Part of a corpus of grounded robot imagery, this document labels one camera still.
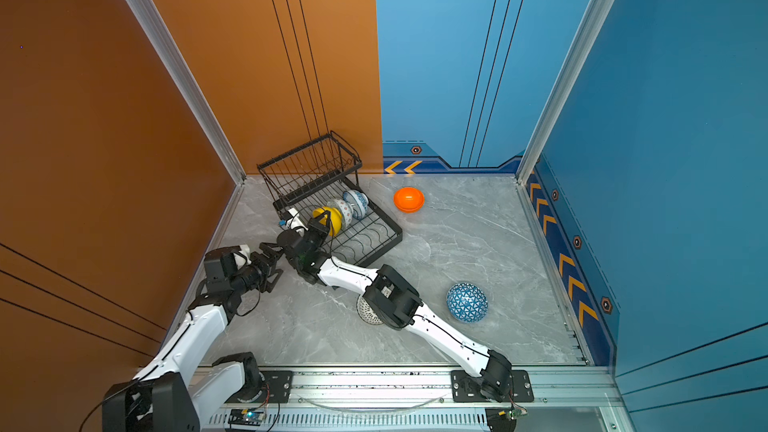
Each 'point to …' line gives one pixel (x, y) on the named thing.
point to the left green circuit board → (246, 417)
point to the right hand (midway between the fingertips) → (329, 214)
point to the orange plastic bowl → (408, 200)
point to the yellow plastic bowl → (336, 219)
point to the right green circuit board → (514, 413)
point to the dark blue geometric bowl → (466, 302)
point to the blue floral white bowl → (359, 202)
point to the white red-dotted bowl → (366, 312)
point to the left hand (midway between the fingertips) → (287, 253)
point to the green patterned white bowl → (345, 209)
